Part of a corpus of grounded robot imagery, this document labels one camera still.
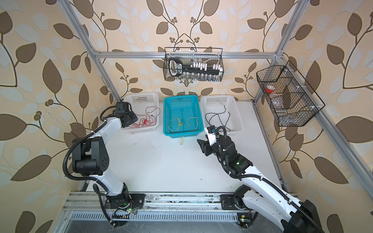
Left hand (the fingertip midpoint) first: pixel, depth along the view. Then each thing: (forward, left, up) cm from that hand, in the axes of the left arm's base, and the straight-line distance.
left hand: (133, 116), depth 94 cm
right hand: (-19, -45, +6) cm, 50 cm away
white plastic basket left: (+20, -1, -11) cm, 23 cm away
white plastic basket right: (+19, -62, -14) cm, 66 cm away
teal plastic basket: (+12, -31, -14) cm, 36 cm away
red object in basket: (+6, -83, +20) cm, 85 cm away
